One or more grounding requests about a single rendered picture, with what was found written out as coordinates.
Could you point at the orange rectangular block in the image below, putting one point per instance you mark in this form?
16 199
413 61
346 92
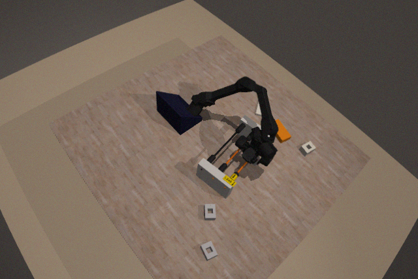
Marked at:
282 134

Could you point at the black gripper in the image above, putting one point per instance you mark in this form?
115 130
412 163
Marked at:
243 144

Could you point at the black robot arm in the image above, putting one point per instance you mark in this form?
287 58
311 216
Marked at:
268 124

